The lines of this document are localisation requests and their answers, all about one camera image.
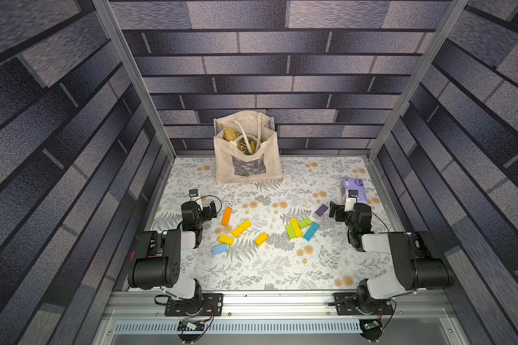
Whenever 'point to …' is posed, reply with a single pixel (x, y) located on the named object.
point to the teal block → (311, 231)
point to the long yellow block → (241, 228)
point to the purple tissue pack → (354, 184)
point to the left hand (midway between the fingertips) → (203, 200)
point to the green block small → (305, 223)
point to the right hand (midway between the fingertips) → (342, 201)
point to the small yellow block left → (226, 239)
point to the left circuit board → (185, 325)
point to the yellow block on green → (296, 227)
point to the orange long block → (226, 216)
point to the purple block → (321, 210)
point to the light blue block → (219, 249)
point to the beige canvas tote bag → (246, 149)
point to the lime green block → (291, 232)
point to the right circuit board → (370, 325)
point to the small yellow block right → (261, 238)
